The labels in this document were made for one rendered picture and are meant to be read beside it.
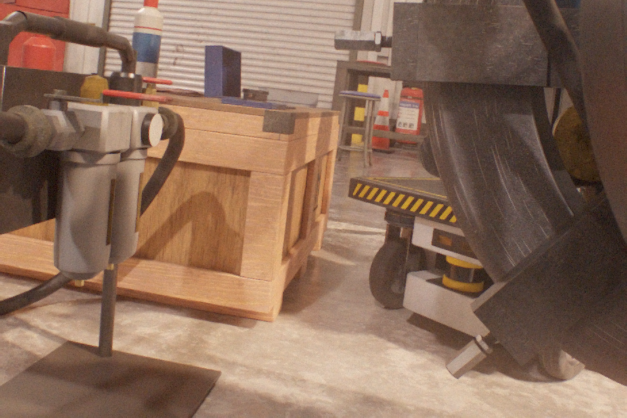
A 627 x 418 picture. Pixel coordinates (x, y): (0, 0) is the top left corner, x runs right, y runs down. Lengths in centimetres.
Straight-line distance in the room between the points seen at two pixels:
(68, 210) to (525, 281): 57
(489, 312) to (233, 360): 69
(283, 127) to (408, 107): 704
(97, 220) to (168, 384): 36
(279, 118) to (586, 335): 79
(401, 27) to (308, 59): 872
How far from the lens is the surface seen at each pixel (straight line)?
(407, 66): 63
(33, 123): 74
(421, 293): 148
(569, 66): 53
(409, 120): 831
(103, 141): 85
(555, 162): 74
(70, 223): 88
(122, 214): 96
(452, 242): 141
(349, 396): 117
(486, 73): 64
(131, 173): 96
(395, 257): 160
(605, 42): 38
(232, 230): 137
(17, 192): 84
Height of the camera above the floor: 50
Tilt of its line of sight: 5 degrees down
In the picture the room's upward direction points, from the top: 7 degrees clockwise
